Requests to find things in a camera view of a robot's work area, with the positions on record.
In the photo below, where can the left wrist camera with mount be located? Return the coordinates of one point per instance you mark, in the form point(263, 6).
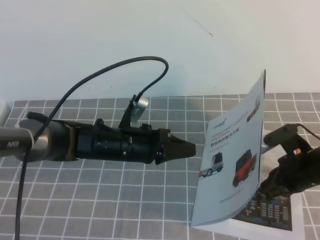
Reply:
point(134, 111)

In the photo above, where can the white brochure book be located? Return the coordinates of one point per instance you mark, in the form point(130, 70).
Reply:
point(234, 161)

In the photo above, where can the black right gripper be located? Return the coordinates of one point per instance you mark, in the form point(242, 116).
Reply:
point(297, 170)

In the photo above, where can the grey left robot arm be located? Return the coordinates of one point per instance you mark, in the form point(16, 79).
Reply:
point(68, 141)

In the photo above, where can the grey checked tablecloth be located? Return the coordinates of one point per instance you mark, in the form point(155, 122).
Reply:
point(113, 200)

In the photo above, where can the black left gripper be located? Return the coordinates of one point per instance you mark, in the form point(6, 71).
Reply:
point(128, 144)

